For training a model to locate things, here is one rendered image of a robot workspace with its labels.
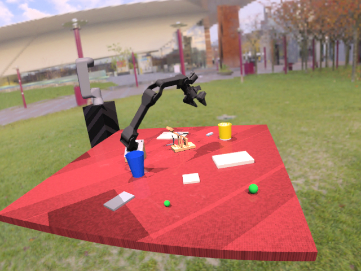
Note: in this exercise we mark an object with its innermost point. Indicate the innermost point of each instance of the blue plastic cup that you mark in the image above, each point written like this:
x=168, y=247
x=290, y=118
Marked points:
x=135, y=160

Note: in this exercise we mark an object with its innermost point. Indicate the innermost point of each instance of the yellow mug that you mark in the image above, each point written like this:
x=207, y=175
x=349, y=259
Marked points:
x=225, y=131

